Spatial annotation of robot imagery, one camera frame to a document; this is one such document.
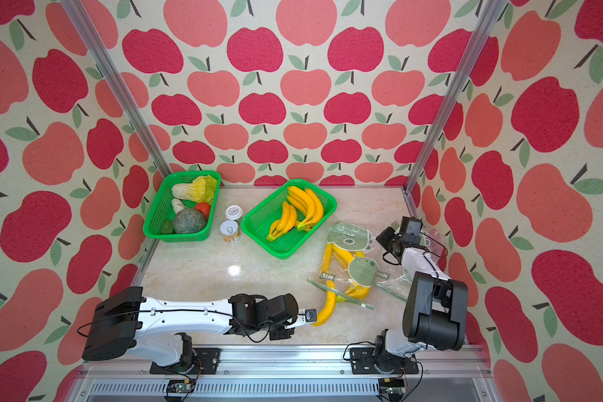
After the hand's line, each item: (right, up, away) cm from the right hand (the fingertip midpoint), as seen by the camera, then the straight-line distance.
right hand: (385, 240), depth 93 cm
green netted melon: (-75, +7, +2) cm, 76 cm away
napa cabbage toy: (-76, +20, +15) cm, 80 cm away
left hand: (-33, -24, -17) cm, 45 cm away
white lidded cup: (-60, +10, +10) cm, 62 cm away
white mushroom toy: (-87, +13, +17) cm, 90 cm away
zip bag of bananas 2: (+4, -16, -6) cm, 17 cm away
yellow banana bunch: (-28, +14, +11) cm, 34 cm away
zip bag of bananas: (-16, -10, -11) cm, 22 cm away
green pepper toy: (-86, +5, +7) cm, 86 cm away
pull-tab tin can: (-60, +3, +6) cm, 61 cm away
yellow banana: (-37, +7, +8) cm, 39 cm away
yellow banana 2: (-22, -17, -15) cm, 32 cm away
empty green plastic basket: (-48, +6, +12) cm, 50 cm away
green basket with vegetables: (-84, +13, +17) cm, 86 cm away
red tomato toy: (-73, +12, +11) cm, 75 cm away
